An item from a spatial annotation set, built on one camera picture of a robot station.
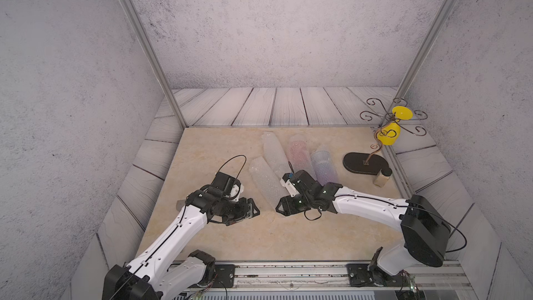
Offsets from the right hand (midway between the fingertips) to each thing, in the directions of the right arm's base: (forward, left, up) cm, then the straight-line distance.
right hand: (281, 209), depth 80 cm
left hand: (-4, +10, +3) cm, 11 cm away
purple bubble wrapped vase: (+18, -18, 0) cm, 26 cm away
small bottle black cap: (+16, -44, -3) cm, 47 cm away
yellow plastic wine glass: (+18, -38, +22) cm, 47 cm away
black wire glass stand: (+28, -40, -9) cm, 49 cm away
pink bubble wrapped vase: (+26, -8, 0) cm, 27 cm away
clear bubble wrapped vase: (+29, +3, -4) cm, 29 cm away
